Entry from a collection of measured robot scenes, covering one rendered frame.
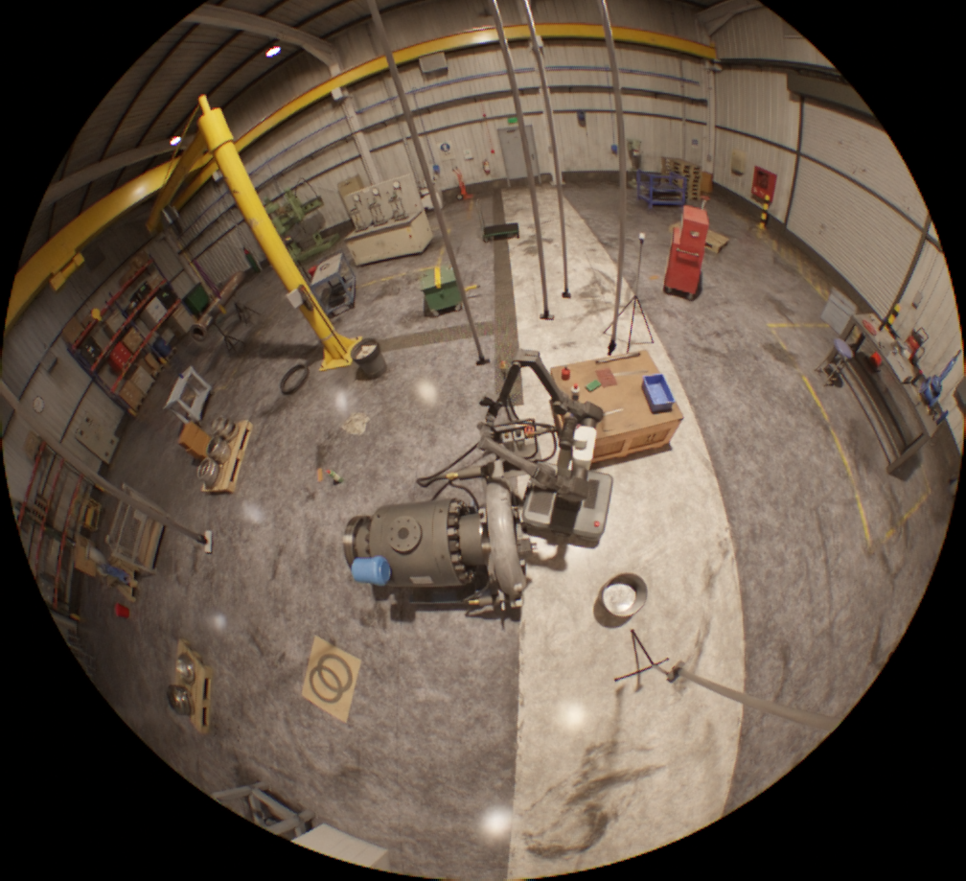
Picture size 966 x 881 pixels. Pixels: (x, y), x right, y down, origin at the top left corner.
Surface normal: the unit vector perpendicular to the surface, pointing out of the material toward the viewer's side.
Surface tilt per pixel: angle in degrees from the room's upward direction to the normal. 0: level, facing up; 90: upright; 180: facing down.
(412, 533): 0
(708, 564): 0
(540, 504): 0
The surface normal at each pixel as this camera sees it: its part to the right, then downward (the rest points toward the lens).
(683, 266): -0.51, 0.74
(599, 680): -0.20, -0.60
